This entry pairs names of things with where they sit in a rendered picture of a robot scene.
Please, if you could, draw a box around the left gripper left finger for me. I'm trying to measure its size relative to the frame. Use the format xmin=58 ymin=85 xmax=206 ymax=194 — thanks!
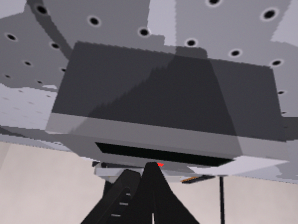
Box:
xmin=115 ymin=162 xmax=153 ymax=224

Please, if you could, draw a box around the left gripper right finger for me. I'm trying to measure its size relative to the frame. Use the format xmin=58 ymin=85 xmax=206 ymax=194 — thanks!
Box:
xmin=152 ymin=162 xmax=200 ymax=224

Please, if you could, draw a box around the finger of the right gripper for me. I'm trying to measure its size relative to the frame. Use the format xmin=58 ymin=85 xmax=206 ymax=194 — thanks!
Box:
xmin=80 ymin=169 xmax=141 ymax=224
xmin=98 ymin=188 xmax=130 ymax=224

